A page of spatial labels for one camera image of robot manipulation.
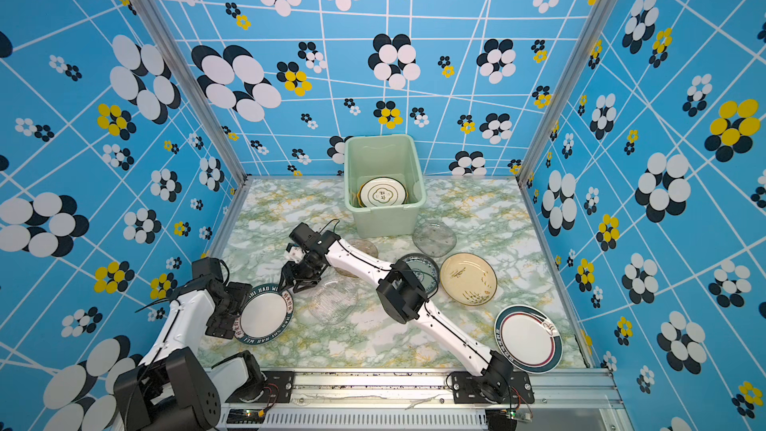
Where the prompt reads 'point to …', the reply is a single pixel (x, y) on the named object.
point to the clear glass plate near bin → (433, 238)
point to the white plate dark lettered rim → (265, 315)
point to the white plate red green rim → (528, 338)
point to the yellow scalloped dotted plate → (358, 195)
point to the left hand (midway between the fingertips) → (244, 304)
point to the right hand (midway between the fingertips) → (287, 290)
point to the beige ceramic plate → (468, 278)
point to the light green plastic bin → (391, 156)
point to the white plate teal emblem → (383, 191)
